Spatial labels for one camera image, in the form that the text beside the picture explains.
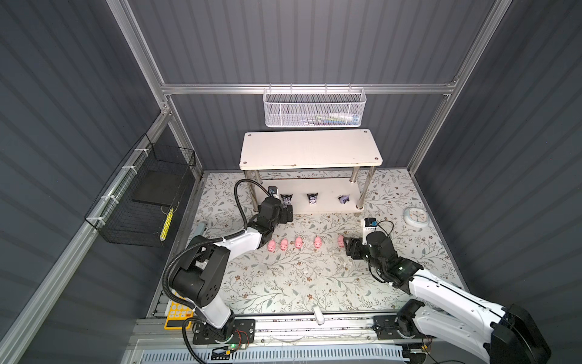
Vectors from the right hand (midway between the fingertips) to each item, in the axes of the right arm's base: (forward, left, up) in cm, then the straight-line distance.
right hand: (353, 240), depth 84 cm
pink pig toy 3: (+4, +21, -9) cm, 23 cm away
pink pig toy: (+2, +32, -8) cm, 33 cm away
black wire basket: (+3, +73, +20) cm, 75 cm away
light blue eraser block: (+8, +62, -5) cm, 63 cm away
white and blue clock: (+16, -32, -8) cm, 36 cm away
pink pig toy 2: (+3, +27, -8) cm, 28 cm away
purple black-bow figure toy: (+20, +1, -1) cm, 20 cm away
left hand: (+15, +28, +2) cm, 32 cm away
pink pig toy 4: (+4, +13, -9) cm, 16 cm away
